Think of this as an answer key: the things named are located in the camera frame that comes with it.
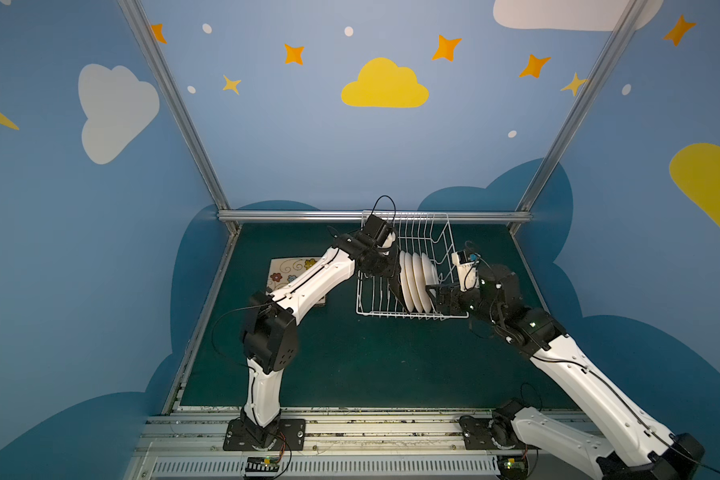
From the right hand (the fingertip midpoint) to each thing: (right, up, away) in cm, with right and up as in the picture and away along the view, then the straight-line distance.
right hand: (445, 280), depth 75 cm
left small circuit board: (-46, -46, -2) cm, 65 cm away
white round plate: (-9, -1, +11) cm, 14 cm away
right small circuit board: (+16, -47, -1) cm, 49 cm away
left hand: (-12, +3, +12) cm, 18 cm away
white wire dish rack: (-2, +9, +18) cm, 20 cm away
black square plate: (-11, -4, +11) cm, 16 cm away
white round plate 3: (-5, -2, +11) cm, 12 cm away
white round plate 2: (-7, +3, +13) cm, 15 cm away
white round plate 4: (0, +1, +15) cm, 15 cm away
